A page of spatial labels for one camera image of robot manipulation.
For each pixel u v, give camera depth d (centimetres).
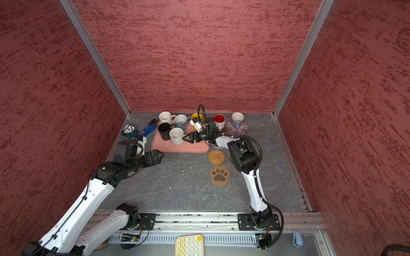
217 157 97
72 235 40
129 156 57
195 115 108
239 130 110
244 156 61
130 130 103
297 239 67
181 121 104
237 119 110
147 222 74
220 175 90
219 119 107
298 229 71
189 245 67
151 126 108
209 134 85
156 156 67
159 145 103
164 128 100
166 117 109
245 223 74
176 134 102
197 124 92
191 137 89
